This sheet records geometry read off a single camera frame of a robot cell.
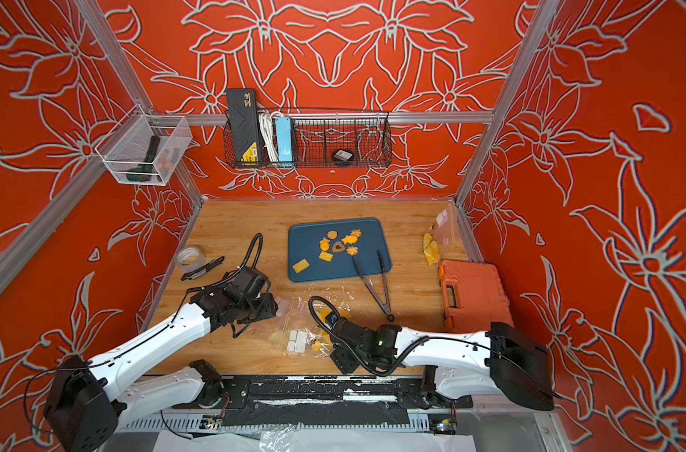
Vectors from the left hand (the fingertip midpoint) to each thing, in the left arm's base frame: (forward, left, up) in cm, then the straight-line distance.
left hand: (274, 306), depth 82 cm
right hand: (-11, -19, -5) cm, 23 cm away
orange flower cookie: (+25, -22, -5) cm, 34 cm away
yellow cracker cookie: (+23, -13, -6) cm, 27 cm away
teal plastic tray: (+32, -2, -10) cm, 34 cm away
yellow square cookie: (+18, -4, -6) cm, 20 cm away
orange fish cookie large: (+30, -21, -5) cm, 37 cm away
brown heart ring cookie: (+27, -17, -6) cm, 33 cm away
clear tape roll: (+19, +37, -6) cm, 42 cm away
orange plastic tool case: (+8, -61, -2) cm, 61 cm away
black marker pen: (+12, +32, -5) cm, 35 cm away
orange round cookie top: (+32, -14, -5) cm, 36 cm away
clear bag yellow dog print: (+28, -52, +1) cm, 60 cm away
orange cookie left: (+28, -12, -5) cm, 31 cm away
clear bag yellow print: (-5, -8, -4) cm, 10 cm away
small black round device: (+48, -17, +21) cm, 55 cm away
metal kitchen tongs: (+5, -34, -6) cm, 35 cm away
